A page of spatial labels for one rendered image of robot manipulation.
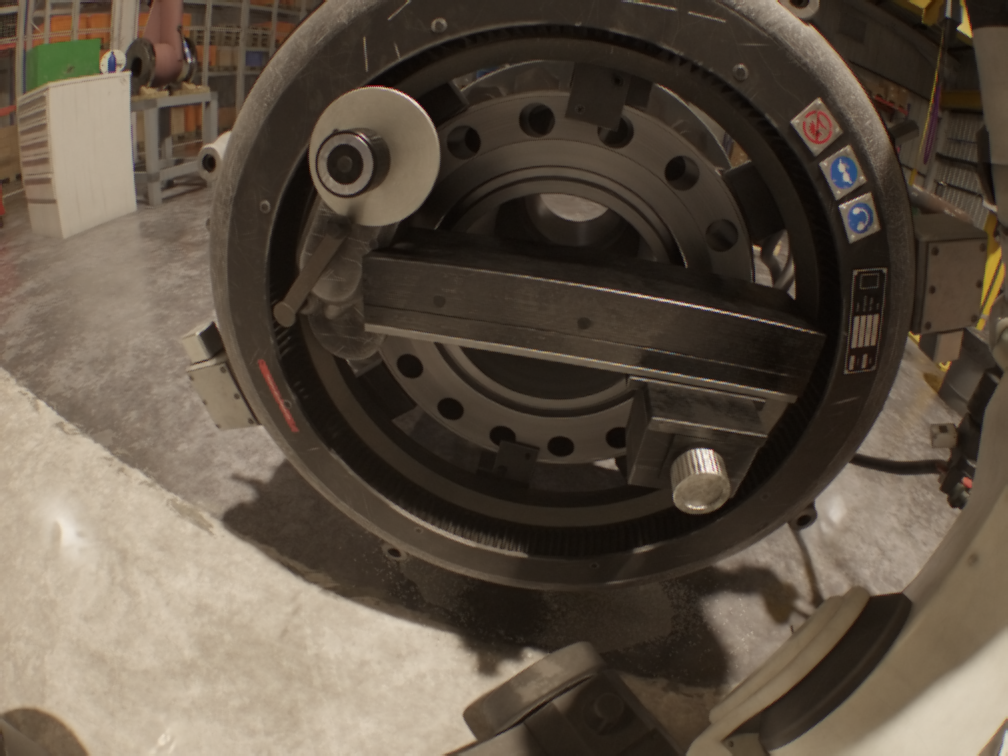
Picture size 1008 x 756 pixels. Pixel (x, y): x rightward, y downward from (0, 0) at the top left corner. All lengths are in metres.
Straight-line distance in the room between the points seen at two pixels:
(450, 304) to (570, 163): 0.19
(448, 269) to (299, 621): 0.72
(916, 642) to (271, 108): 0.59
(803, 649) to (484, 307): 0.33
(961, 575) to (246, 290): 0.61
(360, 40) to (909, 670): 0.55
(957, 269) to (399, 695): 0.94
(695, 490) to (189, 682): 0.84
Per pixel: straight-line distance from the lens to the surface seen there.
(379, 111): 0.38
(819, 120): 0.39
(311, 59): 0.42
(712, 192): 0.50
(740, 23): 0.38
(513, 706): 0.67
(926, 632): 0.33
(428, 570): 0.96
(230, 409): 0.67
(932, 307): 0.54
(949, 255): 0.53
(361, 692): 0.85
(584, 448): 0.62
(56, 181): 3.99
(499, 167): 0.49
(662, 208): 0.50
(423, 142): 0.37
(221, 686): 0.91
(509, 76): 0.74
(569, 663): 0.68
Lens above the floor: 0.80
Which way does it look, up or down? 32 degrees down
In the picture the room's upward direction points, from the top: 9 degrees clockwise
